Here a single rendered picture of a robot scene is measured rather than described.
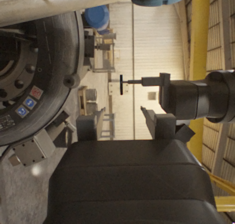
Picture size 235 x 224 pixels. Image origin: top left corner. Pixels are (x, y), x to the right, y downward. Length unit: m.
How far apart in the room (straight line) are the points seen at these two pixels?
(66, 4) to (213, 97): 0.20
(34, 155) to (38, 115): 0.17
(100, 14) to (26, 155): 0.96
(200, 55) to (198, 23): 1.94
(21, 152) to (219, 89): 0.64
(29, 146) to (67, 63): 0.33
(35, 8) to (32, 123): 0.46
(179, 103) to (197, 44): 12.09
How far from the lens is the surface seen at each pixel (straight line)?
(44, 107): 0.57
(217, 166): 13.68
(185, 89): 0.22
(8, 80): 0.76
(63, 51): 0.53
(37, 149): 0.68
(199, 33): 12.48
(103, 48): 0.64
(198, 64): 12.19
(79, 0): 0.22
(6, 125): 0.65
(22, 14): 0.20
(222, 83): 0.25
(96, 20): 1.26
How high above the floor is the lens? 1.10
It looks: 1 degrees down
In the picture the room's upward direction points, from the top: 89 degrees clockwise
